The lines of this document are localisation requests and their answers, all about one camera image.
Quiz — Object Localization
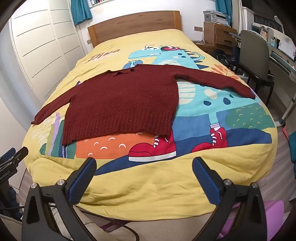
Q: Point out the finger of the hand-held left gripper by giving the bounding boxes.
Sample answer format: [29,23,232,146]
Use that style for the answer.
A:
[0,149,16,162]
[9,146,29,164]

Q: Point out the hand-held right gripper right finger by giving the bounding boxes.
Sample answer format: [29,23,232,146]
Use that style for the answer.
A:
[192,157,275,241]

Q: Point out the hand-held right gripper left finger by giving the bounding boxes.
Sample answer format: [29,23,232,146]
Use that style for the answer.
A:
[21,157,97,241]

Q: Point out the dark red knit sweater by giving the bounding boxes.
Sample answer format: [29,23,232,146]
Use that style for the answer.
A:
[31,64,257,146]

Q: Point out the beige bed sheet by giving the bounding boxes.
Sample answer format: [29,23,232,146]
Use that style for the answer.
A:
[69,204,222,241]

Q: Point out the yellow dinosaur printed blanket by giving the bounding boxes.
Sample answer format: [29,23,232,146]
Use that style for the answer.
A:
[22,29,278,215]

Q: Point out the pink stool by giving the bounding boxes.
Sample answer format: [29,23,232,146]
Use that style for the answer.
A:
[217,200,284,241]

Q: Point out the white wardrobe doors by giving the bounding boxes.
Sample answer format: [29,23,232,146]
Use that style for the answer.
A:
[9,0,93,100]

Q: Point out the grey chair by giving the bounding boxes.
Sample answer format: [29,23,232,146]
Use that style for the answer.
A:
[236,30,275,105]

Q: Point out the white study desk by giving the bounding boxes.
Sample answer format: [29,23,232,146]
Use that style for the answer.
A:
[231,22,296,78]

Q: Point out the wooden drawer cabinet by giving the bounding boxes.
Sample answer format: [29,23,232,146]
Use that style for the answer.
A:
[203,22,238,47]

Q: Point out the teal curtain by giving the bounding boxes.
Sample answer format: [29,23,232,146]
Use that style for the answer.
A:
[215,0,232,19]
[70,0,93,26]

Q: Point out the wooden bed headboard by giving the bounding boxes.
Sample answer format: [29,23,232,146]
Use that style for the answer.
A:
[87,10,181,49]

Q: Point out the white printer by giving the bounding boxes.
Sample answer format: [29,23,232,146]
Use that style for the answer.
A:
[203,10,232,25]

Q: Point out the white desk lamp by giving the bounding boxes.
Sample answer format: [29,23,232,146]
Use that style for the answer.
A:
[274,16,286,35]

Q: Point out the black cable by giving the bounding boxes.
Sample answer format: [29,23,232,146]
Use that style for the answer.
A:
[69,204,139,241]

